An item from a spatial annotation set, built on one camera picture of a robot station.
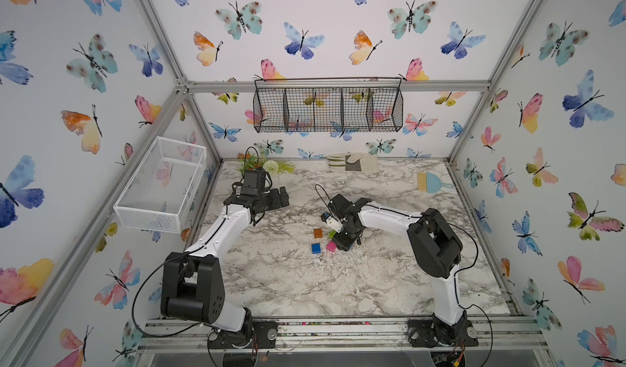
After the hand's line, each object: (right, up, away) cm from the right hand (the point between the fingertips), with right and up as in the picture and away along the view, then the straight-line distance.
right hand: (344, 239), depth 93 cm
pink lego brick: (-5, -2, -3) cm, 6 cm away
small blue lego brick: (-10, -3, -2) cm, 11 cm away
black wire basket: (-18, +53, +5) cm, 56 cm away
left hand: (-24, +17, -4) cm, 29 cm away
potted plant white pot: (-28, +28, +3) cm, 39 cm away
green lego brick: (-5, +4, -7) cm, 9 cm away
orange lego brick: (-10, +2, +1) cm, 10 cm away
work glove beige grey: (+7, +32, +26) cm, 42 cm away
